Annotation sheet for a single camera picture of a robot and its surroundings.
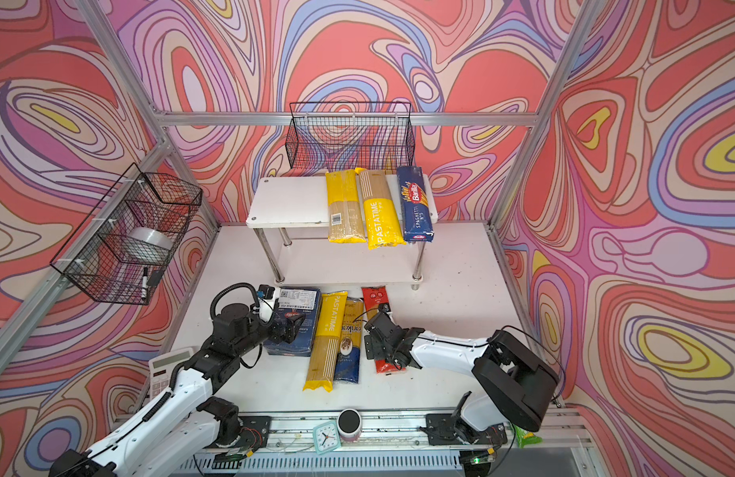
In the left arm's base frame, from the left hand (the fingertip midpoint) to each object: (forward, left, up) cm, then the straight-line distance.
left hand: (294, 311), depth 81 cm
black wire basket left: (+7, +38, +19) cm, 43 cm away
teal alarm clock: (-28, -10, -11) cm, 32 cm away
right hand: (-5, -26, -14) cm, 30 cm away
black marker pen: (+1, +35, +12) cm, 37 cm away
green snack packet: (-28, -59, -12) cm, 67 cm away
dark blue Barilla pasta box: (+6, -1, -5) cm, 8 cm away
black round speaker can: (-26, -16, -9) cm, 32 cm away
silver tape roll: (+11, +34, +19) cm, 40 cm away
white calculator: (-12, +38, -12) cm, 41 cm away
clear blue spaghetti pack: (-12, -14, -11) cm, 22 cm away
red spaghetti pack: (+11, -22, -10) cm, 27 cm away
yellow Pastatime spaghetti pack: (+4, -9, -10) cm, 14 cm away
